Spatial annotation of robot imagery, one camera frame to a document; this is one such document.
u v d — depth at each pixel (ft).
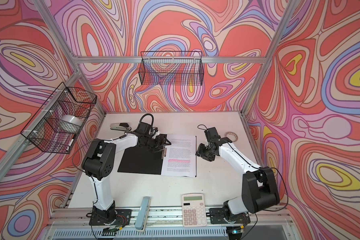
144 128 2.70
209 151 2.37
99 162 1.73
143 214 2.46
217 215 2.39
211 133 2.29
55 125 2.44
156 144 2.81
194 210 2.42
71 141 2.40
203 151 2.55
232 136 3.43
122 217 2.39
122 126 3.47
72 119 2.43
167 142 2.97
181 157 3.10
